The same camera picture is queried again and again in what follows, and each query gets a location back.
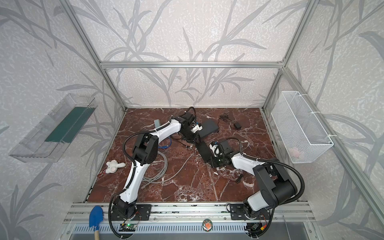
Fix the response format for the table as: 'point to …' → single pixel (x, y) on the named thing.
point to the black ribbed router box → (204, 151)
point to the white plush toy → (113, 166)
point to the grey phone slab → (157, 123)
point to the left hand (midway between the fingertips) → (200, 139)
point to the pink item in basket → (294, 152)
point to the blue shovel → (96, 217)
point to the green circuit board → (127, 227)
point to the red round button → (207, 225)
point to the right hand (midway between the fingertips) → (210, 157)
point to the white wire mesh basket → (301, 139)
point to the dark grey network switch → (209, 126)
